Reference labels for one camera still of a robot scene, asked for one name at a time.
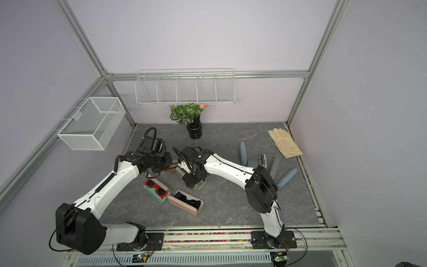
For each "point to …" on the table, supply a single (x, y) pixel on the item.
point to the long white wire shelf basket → (185, 87)
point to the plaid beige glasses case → (173, 166)
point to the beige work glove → (285, 143)
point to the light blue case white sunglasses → (243, 153)
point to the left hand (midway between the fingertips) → (173, 163)
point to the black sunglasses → (193, 203)
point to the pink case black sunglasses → (178, 204)
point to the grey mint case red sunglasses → (153, 192)
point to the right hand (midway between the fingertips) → (191, 179)
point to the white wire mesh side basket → (93, 124)
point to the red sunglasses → (160, 191)
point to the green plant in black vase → (189, 114)
